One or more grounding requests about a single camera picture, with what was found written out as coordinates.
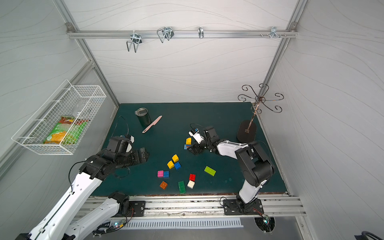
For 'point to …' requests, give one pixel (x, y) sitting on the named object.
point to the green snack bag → (66, 131)
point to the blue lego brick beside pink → (166, 174)
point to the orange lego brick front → (163, 185)
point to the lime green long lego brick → (210, 171)
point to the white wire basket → (81, 101)
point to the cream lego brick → (191, 184)
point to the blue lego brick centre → (177, 165)
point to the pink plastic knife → (155, 122)
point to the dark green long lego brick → (182, 187)
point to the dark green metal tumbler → (143, 116)
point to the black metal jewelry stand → (246, 129)
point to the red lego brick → (192, 177)
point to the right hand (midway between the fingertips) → (192, 143)
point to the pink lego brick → (160, 174)
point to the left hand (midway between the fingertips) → (142, 156)
